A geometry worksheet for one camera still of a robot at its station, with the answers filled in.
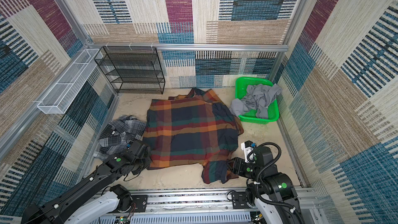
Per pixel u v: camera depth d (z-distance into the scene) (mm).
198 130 970
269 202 454
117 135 936
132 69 1108
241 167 608
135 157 617
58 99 703
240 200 736
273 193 466
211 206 729
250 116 1015
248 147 653
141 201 739
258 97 1049
